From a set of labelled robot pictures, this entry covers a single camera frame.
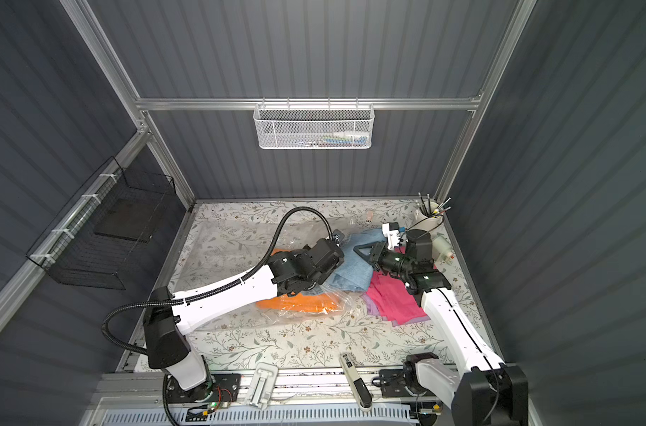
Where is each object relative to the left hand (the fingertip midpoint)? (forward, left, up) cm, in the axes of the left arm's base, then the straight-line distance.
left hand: (323, 260), depth 76 cm
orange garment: (-8, +4, -10) cm, 14 cm away
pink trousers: (-4, -23, -18) cm, 29 cm away
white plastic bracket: (-28, +17, -19) cm, 38 cm away
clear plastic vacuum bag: (+19, +38, -23) cm, 48 cm away
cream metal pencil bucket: (+30, -43, -12) cm, 54 cm away
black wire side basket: (+4, +63, +6) cm, 63 cm away
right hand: (+1, -11, +3) cm, 11 cm away
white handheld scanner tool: (-29, -10, -17) cm, 35 cm away
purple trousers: (-7, -16, -20) cm, 27 cm away
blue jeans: (-5, -9, +2) cm, 10 cm away
